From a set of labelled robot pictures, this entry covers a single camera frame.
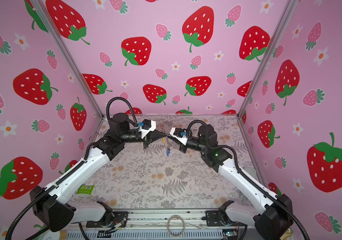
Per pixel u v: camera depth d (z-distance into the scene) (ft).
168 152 2.34
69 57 2.82
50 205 1.24
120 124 1.73
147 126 1.73
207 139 1.68
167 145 3.32
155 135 2.01
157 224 2.40
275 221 1.26
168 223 2.37
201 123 1.51
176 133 1.81
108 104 1.64
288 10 2.28
